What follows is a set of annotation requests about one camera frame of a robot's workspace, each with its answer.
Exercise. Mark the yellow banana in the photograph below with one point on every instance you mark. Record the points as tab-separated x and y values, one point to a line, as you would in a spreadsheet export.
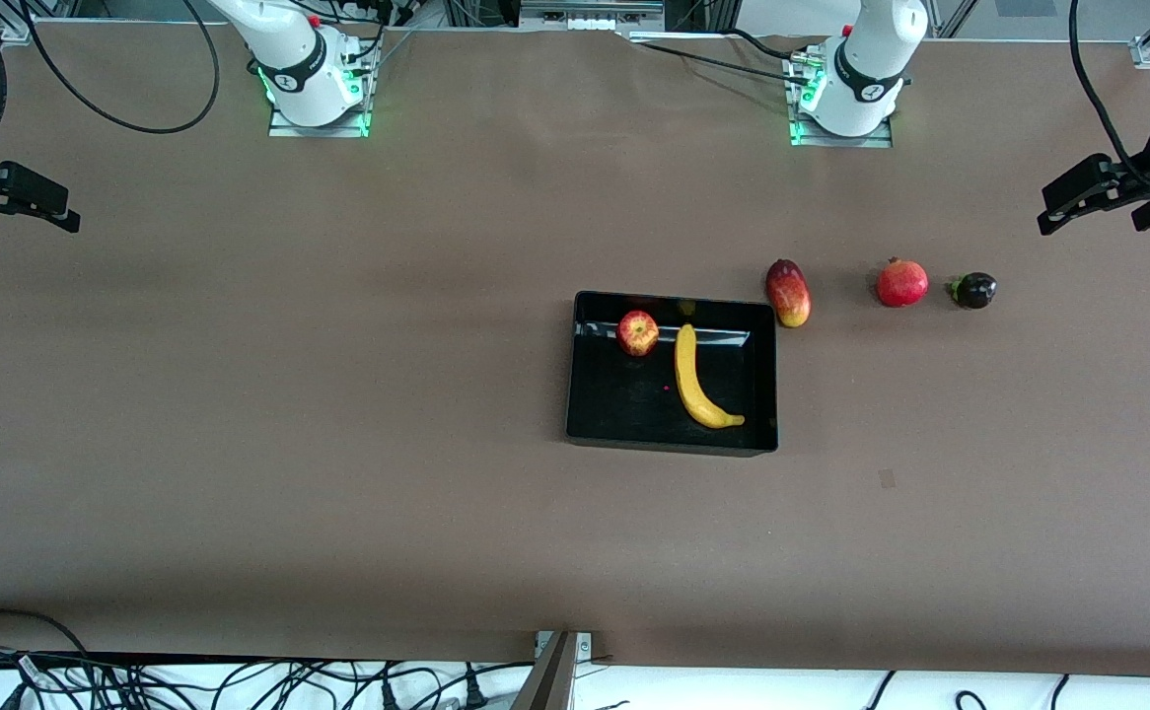
690	380

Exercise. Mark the red yellow apple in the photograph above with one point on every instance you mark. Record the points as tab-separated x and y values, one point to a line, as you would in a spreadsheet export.
638	333

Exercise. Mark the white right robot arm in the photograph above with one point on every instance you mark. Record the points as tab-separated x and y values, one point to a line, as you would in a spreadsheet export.
301	69

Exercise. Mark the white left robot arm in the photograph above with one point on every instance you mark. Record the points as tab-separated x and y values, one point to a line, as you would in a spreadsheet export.
861	79

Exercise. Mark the red pomegranate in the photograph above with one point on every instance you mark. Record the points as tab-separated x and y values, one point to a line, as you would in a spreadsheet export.
902	283

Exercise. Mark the red yellow mango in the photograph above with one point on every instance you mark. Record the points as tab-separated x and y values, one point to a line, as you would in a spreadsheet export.
788	292

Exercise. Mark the black rectangular plastic tray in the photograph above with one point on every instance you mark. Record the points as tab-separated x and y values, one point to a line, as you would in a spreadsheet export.
634	404

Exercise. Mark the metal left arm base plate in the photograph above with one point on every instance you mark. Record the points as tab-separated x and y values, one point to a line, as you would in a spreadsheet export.
846	141

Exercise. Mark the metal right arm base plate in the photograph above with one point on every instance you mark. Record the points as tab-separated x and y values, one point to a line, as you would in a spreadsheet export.
319	130

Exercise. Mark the metal rail with sockets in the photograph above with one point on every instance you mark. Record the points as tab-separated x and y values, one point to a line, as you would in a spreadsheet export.
590	15

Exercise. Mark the aluminium post with bracket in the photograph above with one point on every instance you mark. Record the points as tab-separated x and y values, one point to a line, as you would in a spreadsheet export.
553	680

